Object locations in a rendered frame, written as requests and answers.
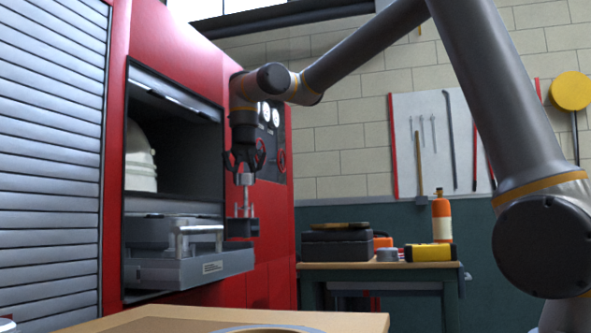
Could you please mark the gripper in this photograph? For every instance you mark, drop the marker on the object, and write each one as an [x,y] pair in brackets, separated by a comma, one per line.
[244,141]

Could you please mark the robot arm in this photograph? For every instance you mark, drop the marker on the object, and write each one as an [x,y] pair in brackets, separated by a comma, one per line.
[480,92]

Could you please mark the grey locking pin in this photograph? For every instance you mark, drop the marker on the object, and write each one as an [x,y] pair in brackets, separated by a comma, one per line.
[245,184]

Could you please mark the grey locker tray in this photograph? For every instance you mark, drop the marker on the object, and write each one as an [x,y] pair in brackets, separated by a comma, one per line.
[184,270]

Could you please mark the green trolley with wooden top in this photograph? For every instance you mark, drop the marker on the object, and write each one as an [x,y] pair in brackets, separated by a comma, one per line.
[383,272]

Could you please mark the red valve wheel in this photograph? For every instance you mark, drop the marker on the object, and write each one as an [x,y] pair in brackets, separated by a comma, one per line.
[281,160]
[261,147]

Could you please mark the black gauge panel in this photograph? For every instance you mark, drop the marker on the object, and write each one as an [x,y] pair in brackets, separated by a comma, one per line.
[272,138]

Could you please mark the white round gauge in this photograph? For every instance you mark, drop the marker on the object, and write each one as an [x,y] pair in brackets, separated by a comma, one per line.
[275,118]
[266,111]

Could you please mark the white bucket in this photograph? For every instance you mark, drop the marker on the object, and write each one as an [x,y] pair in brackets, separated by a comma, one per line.
[138,161]

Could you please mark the brown flat board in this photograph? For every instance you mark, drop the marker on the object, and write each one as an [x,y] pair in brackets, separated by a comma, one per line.
[340,226]

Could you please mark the black case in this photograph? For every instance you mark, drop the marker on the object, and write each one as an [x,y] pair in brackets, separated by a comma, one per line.
[337,251]
[337,235]

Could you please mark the red fire truck body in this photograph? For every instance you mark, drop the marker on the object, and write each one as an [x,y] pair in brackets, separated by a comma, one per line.
[175,51]

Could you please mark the dark ceiling beam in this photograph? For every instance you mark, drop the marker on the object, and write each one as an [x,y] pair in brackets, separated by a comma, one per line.
[286,18]

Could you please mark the window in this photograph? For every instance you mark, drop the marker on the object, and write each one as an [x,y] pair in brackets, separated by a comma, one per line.
[198,8]

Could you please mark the orange box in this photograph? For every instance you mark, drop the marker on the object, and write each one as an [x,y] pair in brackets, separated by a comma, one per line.
[383,241]

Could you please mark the grey spanner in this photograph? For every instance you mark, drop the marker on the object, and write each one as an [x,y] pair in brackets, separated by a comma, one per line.
[411,128]
[422,131]
[433,134]

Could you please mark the white tool board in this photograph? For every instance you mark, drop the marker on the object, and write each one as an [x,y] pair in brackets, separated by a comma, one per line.
[434,166]

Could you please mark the grey roller shutter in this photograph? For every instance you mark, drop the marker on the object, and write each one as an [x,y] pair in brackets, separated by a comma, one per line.
[46,152]

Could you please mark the orange white cylinder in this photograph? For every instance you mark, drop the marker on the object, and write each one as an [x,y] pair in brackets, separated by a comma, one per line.
[442,217]

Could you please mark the yellow black torch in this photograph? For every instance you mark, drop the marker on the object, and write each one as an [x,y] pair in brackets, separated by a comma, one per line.
[429,252]

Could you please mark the red bar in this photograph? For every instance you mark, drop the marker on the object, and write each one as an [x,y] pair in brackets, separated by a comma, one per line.
[474,157]
[491,175]
[538,90]

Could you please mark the white round object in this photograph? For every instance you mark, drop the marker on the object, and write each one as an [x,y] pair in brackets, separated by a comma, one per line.
[6,326]

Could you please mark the yellow round sign on pole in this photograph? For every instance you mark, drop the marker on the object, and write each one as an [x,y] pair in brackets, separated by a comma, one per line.
[570,91]

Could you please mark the black pin bracket block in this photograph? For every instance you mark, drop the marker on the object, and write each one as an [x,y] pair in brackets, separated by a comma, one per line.
[242,227]

